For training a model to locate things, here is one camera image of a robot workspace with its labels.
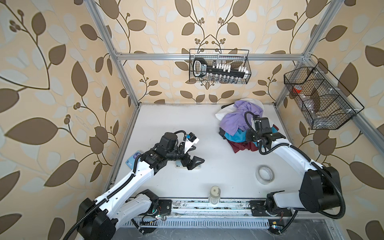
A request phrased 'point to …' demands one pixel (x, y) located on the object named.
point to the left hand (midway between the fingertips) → (200, 153)
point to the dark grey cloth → (221, 133)
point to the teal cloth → (240, 135)
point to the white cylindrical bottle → (214, 195)
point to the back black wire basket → (234, 64)
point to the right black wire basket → (322, 100)
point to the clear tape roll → (264, 174)
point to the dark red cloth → (237, 146)
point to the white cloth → (219, 113)
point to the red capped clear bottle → (296, 89)
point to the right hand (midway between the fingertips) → (249, 134)
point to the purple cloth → (235, 120)
